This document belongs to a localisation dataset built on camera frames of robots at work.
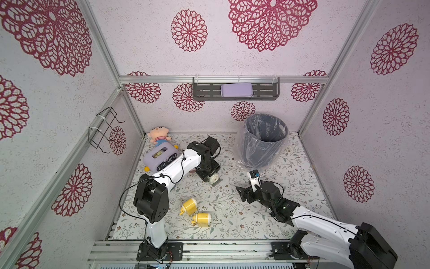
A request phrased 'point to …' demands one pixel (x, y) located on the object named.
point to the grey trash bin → (265, 137)
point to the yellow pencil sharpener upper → (189, 206)
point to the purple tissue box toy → (156, 156)
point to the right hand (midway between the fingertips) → (241, 183)
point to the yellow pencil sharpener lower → (201, 219)
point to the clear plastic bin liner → (238, 152)
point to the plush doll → (159, 135)
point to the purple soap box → (237, 90)
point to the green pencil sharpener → (214, 180)
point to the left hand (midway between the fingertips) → (215, 174)
